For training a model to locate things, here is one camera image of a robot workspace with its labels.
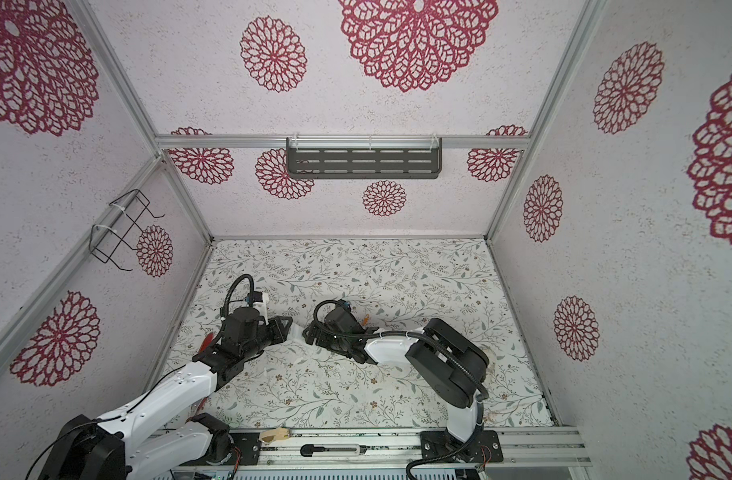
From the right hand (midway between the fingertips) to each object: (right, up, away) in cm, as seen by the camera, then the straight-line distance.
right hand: (310, 337), depth 88 cm
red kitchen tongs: (-32, -2, +2) cm, 32 cm away
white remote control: (-4, +2, -3) cm, 5 cm away
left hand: (-5, +4, -3) cm, 6 cm away
